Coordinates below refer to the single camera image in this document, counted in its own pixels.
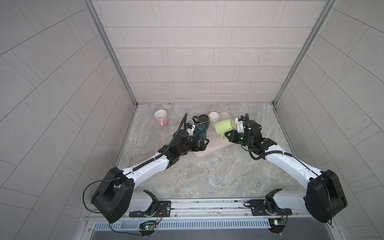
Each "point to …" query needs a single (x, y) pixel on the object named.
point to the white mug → (214, 116)
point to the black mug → (202, 118)
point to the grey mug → (190, 121)
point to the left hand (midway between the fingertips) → (207, 140)
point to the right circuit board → (277, 225)
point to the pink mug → (161, 117)
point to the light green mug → (222, 126)
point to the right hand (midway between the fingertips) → (224, 134)
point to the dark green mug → (201, 131)
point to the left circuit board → (147, 228)
